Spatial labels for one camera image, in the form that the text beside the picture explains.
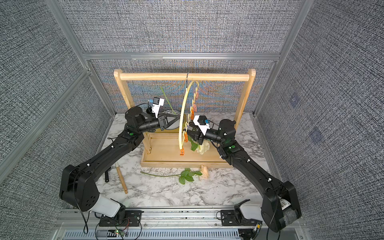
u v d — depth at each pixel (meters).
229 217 0.73
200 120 0.57
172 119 0.70
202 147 0.78
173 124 0.68
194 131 0.63
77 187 0.43
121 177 0.87
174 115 0.69
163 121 0.64
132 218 0.73
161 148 1.02
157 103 0.65
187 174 0.86
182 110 0.58
